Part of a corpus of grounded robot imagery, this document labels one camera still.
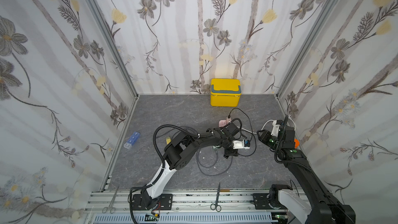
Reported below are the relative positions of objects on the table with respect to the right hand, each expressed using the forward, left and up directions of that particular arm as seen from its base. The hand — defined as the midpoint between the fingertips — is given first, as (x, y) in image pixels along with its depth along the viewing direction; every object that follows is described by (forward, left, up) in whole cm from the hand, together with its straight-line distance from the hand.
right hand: (261, 131), depth 83 cm
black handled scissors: (-35, +24, -13) cm, 44 cm away
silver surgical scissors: (-36, +75, -14) cm, 85 cm away
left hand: (-6, +10, -15) cm, 19 cm away
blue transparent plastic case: (-1, +75, -15) cm, 77 cm away
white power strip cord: (+13, -9, -14) cm, 22 cm away
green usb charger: (-13, +27, +8) cm, 31 cm away
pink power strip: (+12, +19, -13) cm, 26 cm away
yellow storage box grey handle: (+31, +17, -3) cm, 36 cm away
